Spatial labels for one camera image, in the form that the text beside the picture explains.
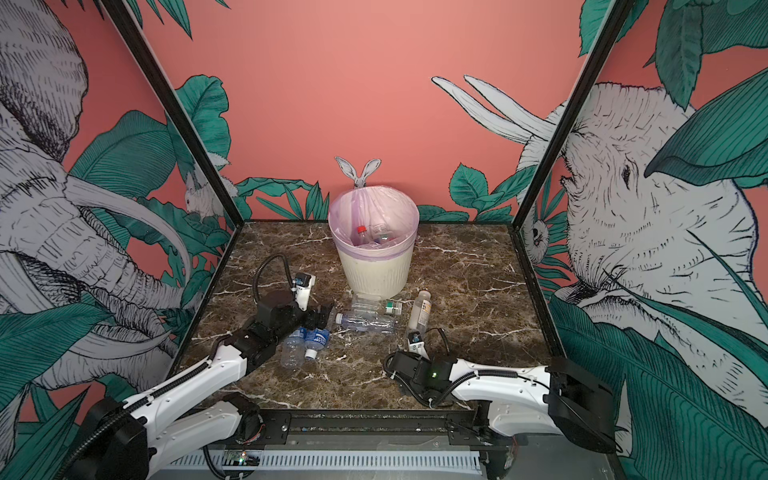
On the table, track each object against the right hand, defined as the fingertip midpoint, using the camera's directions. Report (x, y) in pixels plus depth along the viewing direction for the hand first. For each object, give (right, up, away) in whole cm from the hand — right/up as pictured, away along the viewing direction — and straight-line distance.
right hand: (408, 376), depth 81 cm
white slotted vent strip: (-20, -16, -11) cm, 28 cm away
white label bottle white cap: (+4, +16, +9) cm, 19 cm away
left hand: (-25, +23, +1) cm, 34 cm away
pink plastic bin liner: (-11, +44, +17) cm, 49 cm away
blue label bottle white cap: (-27, +9, +3) cm, 28 cm away
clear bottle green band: (-10, +16, +16) cm, 25 cm away
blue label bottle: (-34, +5, +6) cm, 35 cm away
